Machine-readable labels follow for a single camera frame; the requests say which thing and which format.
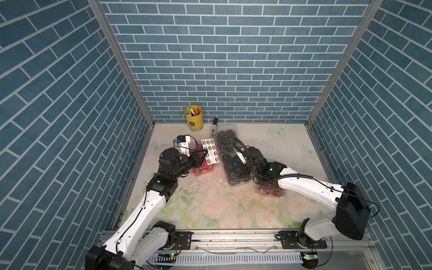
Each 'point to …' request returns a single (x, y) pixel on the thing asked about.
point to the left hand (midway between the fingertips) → (212, 152)
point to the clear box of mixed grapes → (270, 189)
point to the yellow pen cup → (194, 116)
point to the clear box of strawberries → (203, 167)
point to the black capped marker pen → (215, 124)
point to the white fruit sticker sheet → (212, 156)
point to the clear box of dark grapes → (224, 134)
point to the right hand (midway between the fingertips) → (246, 156)
